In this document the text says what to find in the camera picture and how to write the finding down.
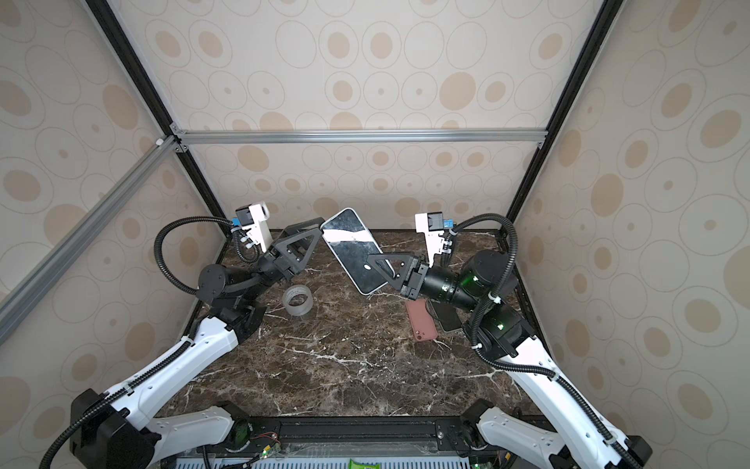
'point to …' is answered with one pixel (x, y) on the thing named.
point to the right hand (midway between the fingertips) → (379, 260)
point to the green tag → (357, 465)
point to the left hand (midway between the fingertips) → (328, 236)
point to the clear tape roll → (299, 309)
